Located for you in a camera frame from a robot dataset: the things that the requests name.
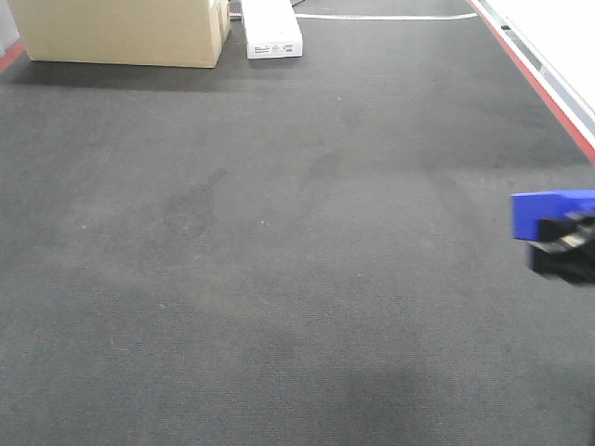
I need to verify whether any blue plastic box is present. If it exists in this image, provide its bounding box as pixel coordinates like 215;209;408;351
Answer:
509;189;595;243

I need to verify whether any long white carton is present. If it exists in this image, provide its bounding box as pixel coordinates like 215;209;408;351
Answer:
240;0;304;60

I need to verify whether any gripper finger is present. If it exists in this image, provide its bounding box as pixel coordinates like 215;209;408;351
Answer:
526;241;595;286
534;212;595;255

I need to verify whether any brown cardboard box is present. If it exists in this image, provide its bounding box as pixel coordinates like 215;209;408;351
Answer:
7;0;232;70

